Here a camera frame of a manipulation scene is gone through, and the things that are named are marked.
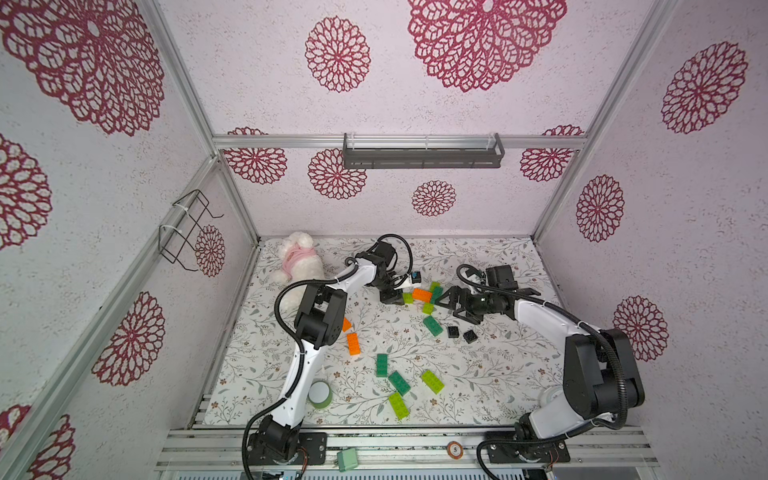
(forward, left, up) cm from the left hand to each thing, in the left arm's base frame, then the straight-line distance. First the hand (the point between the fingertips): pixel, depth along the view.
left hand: (398, 295), depth 104 cm
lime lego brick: (-3, -3, +2) cm, 5 cm away
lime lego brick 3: (-7, -10, +2) cm, 12 cm away
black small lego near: (-16, -22, +2) cm, 27 cm away
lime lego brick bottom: (-37, +1, +3) cm, 37 cm away
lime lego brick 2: (+4, -13, +1) cm, 13 cm away
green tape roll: (-34, +22, +6) cm, 41 cm away
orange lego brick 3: (-18, +14, +2) cm, 23 cm away
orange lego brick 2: (-12, +17, +1) cm, 21 cm away
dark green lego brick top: (-1, -13, +4) cm, 13 cm away
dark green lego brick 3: (-30, +1, +2) cm, 31 cm away
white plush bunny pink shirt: (+6, +33, +9) cm, 35 cm away
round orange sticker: (-46, -13, +2) cm, 48 cm away
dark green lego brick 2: (-25, +6, +1) cm, 26 cm away
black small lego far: (-15, -16, +2) cm, 23 cm away
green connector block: (-49, +14, +4) cm, 51 cm away
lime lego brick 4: (-30, -8, +2) cm, 31 cm away
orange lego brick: (-2, -7, +3) cm, 8 cm away
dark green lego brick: (-13, -10, +2) cm, 16 cm away
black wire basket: (-7, +57, +35) cm, 67 cm away
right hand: (-10, -13, +12) cm, 20 cm away
